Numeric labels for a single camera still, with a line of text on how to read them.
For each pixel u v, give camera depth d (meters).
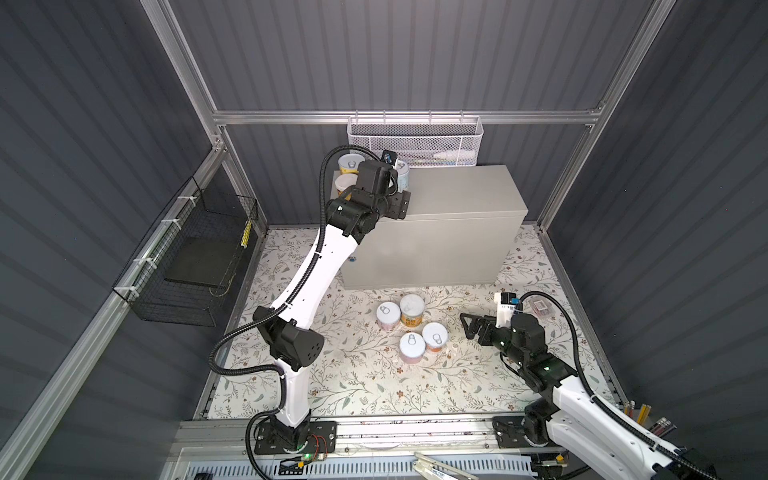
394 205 0.68
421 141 1.24
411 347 0.83
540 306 0.94
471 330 0.74
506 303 0.72
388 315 0.90
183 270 0.74
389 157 0.63
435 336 0.85
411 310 0.88
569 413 0.55
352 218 0.52
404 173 0.78
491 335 0.73
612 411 0.49
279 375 0.54
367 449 0.72
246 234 0.84
